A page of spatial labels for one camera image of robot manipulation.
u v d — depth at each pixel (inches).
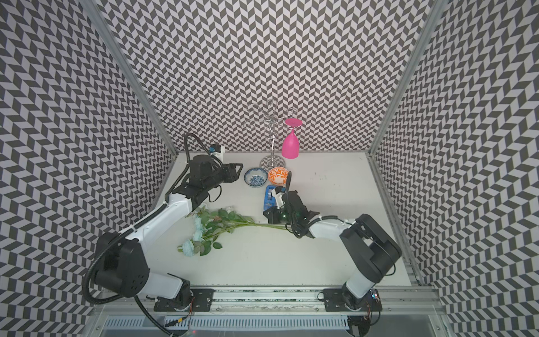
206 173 26.2
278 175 41.3
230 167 29.1
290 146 35.9
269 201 37.0
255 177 41.4
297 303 29.0
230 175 28.9
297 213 27.3
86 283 15.0
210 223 34.1
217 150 28.5
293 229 27.2
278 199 31.7
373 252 17.7
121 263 16.4
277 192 31.6
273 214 30.3
